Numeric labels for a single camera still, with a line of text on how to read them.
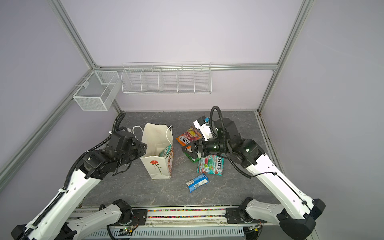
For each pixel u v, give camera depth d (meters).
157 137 0.86
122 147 0.50
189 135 1.02
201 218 0.75
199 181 0.85
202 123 0.55
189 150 0.56
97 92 0.96
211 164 0.88
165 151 0.94
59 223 0.36
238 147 0.46
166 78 1.02
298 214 0.37
